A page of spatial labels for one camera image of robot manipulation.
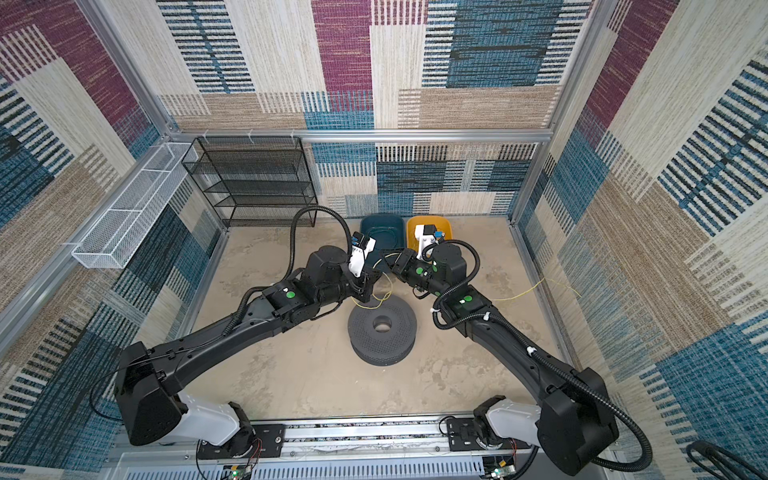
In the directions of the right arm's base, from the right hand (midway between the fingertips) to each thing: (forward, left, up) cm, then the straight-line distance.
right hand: (378, 258), depth 73 cm
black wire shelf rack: (+44, +45, -10) cm, 64 cm away
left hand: (-2, -1, -2) cm, 3 cm away
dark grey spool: (-5, 0, -28) cm, 29 cm away
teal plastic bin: (+32, -3, -26) cm, 41 cm away
